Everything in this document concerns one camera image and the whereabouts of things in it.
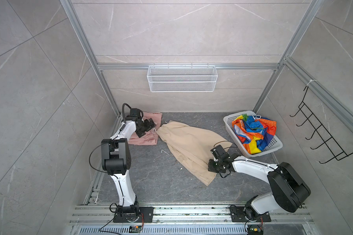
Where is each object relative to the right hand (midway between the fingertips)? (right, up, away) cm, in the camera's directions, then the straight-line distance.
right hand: (208, 166), depth 91 cm
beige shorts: (-10, +11, +7) cm, 16 cm away
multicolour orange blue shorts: (+31, +22, +5) cm, 38 cm away
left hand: (-38, +26, +8) cm, 47 cm away
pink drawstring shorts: (-39, +17, +11) cm, 44 cm away
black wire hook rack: (+49, +18, -26) cm, 58 cm away
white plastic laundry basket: (+18, +29, +17) cm, 38 cm away
